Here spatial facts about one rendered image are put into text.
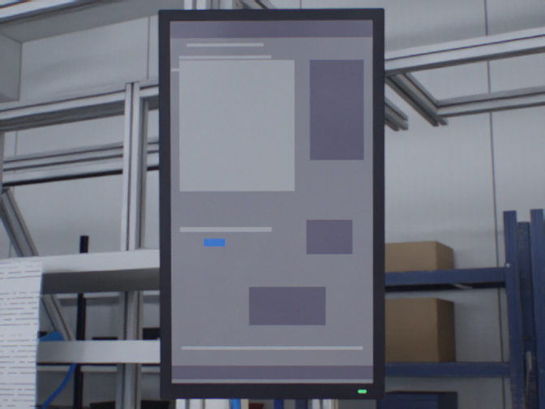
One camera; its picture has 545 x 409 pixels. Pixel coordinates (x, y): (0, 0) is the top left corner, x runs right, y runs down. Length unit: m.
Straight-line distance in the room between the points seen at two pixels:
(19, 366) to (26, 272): 0.17
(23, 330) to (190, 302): 0.53
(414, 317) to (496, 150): 1.10
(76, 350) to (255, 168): 0.67
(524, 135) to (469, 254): 0.71
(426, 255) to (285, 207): 3.24
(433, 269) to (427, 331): 0.31
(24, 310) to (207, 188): 0.59
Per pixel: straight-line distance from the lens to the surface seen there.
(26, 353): 1.57
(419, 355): 4.28
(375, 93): 1.11
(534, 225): 4.17
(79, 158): 2.97
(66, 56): 6.38
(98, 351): 1.61
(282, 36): 1.11
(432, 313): 4.26
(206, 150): 1.10
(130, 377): 2.14
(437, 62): 1.99
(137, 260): 1.57
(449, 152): 4.85
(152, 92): 2.21
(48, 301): 2.77
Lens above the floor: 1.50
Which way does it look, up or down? 10 degrees up
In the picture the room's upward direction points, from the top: straight up
